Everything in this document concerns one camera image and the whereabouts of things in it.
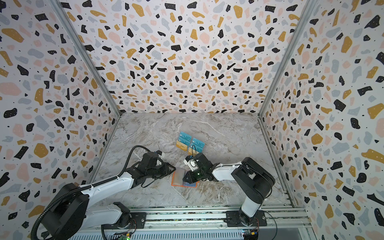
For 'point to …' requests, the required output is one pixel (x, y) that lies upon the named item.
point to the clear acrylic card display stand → (193, 146)
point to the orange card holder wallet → (177, 179)
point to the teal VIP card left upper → (185, 136)
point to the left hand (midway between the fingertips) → (177, 167)
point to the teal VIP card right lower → (196, 147)
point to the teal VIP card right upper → (198, 142)
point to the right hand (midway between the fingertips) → (183, 178)
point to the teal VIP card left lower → (184, 141)
